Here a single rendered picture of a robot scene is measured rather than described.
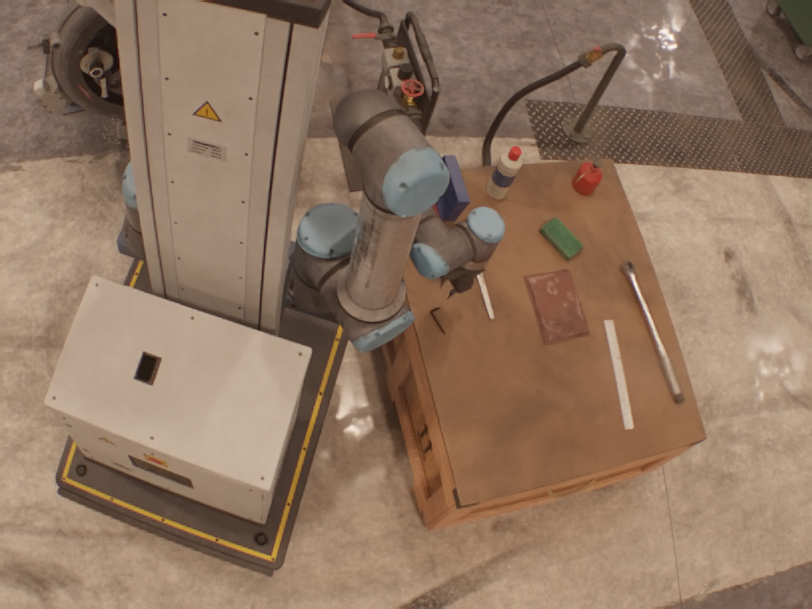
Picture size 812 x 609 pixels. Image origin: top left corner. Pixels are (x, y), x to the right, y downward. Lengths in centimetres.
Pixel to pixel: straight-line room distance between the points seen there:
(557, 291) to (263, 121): 133
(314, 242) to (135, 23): 84
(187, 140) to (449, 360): 111
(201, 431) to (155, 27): 91
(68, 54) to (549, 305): 165
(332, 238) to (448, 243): 26
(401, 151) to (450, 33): 229
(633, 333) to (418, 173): 132
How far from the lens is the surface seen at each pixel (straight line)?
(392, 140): 140
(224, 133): 147
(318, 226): 197
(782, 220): 384
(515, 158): 245
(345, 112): 147
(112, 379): 189
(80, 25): 252
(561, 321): 247
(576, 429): 239
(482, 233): 197
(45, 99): 283
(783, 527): 328
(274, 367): 188
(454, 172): 248
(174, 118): 149
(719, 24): 451
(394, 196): 139
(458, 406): 231
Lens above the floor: 261
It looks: 64 degrees down
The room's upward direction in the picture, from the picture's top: 25 degrees clockwise
